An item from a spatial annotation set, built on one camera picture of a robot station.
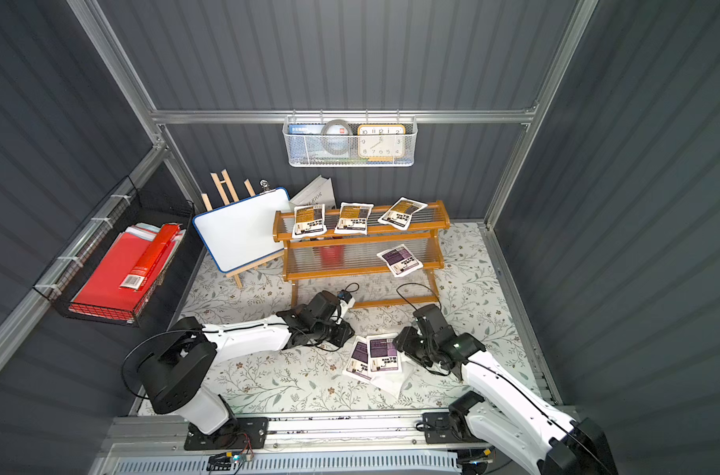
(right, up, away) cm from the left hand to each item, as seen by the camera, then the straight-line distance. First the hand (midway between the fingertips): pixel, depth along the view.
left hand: (355, 335), depth 85 cm
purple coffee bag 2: (+8, -5, -1) cm, 10 cm away
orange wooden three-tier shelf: (0, +28, +12) cm, 31 cm away
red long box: (-50, +23, -13) cm, 56 cm away
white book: (-13, +44, +10) cm, 47 cm away
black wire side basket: (-60, +37, -8) cm, 71 cm away
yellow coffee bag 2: (0, +34, -5) cm, 34 cm away
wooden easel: (-40, +17, +11) cm, 45 cm away
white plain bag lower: (+10, -11, -5) cm, 16 cm away
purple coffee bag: (+13, +22, +2) cm, 26 cm away
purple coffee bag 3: (0, -8, -1) cm, 8 cm away
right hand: (+12, -2, -5) cm, 13 cm away
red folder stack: (-57, +15, -19) cm, 62 cm away
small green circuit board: (-33, -27, -13) cm, 45 cm away
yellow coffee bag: (-13, +33, -6) cm, 36 cm away
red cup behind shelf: (-9, +23, +19) cm, 31 cm away
